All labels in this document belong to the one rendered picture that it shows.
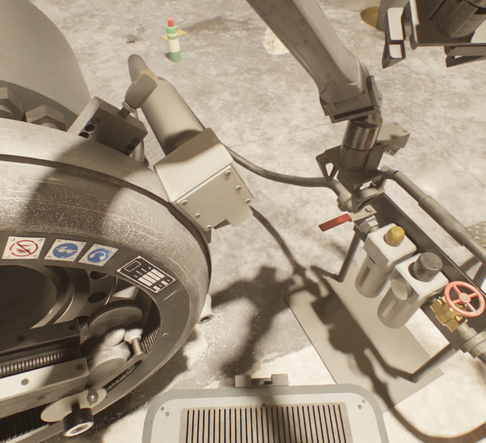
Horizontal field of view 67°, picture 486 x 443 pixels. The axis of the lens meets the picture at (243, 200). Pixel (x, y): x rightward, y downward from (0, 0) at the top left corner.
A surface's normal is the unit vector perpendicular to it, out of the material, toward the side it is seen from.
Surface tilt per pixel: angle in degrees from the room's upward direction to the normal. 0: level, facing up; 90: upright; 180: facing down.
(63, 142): 39
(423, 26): 30
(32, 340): 25
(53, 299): 57
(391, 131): 0
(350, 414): 0
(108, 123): 90
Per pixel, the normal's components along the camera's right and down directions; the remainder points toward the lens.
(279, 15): 0.00, 0.97
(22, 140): 0.49, -0.72
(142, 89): 0.09, 0.45
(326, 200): 0.00, -0.65
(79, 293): 0.44, 0.68
